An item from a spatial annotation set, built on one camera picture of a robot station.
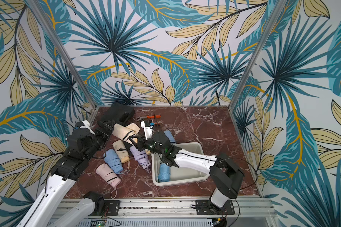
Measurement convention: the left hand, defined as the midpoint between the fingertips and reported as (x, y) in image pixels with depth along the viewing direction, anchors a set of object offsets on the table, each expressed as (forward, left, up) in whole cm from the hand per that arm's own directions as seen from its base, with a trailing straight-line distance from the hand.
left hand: (112, 128), depth 69 cm
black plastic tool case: (+35, +13, -29) cm, 48 cm away
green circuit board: (-36, +8, -33) cm, 49 cm away
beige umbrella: (-1, -6, -2) cm, 6 cm away
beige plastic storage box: (-12, -37, -29) cm, 48 cm away
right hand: (-2, -8, -5) cm, 10 cm away
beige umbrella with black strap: (+1, +2, -27) cm, 27 cm away
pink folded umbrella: (-15, +5, -27) cm, 31 cm away
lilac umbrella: (-3, -10, -24) cm, 26 cm away
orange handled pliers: (+33, -11, -29) cm, 45 cm away
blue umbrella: (-13, -25, -26) cm, 38 cm away
